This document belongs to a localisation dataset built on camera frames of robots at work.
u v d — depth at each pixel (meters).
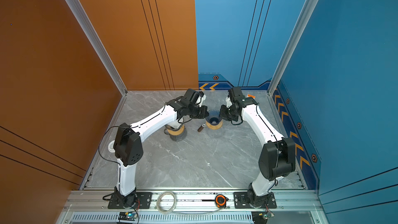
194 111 0.74
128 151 0.50
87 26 0.84
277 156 0.46
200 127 0.92
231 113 0.71
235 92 0.68
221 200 0.71
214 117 0.89
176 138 0.90
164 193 0.74
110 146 0.84
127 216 0.71
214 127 0.87
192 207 0.73
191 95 0.69
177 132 0.87
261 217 0.70
